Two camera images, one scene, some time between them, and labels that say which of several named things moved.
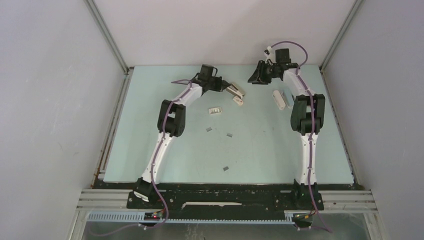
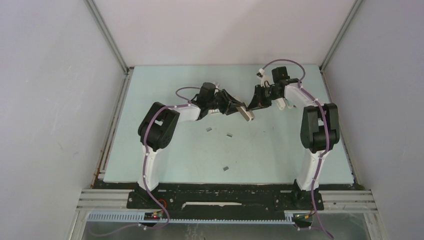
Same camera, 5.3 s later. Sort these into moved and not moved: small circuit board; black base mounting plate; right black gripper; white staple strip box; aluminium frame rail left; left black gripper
Moved: left black gripper; right black gripper
Not moved: black base mounting plate; white staple strip box; aluminium frame rail left; small circuit board
